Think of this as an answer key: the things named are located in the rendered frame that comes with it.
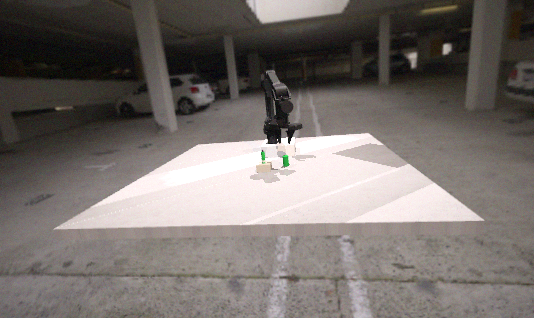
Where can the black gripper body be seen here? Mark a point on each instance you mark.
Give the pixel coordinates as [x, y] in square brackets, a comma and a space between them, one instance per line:
[293, 126]

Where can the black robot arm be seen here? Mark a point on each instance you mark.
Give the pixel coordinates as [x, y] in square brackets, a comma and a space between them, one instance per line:
[278, 91]

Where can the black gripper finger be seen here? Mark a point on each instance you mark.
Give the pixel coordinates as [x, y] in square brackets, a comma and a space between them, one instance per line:
[278, 135]
[290, 135]

